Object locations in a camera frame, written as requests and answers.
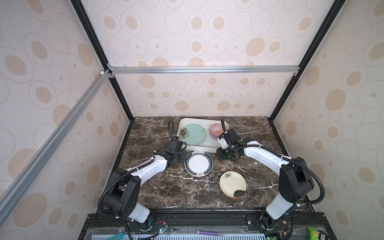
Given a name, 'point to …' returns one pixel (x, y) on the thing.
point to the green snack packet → (314, 235)
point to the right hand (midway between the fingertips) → (218, 156)
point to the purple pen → (210, 232)
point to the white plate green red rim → (198, 163)
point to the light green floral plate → (192, 134)
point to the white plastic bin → (210, 145)
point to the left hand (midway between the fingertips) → (185, 152)
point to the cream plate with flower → (233, 184)
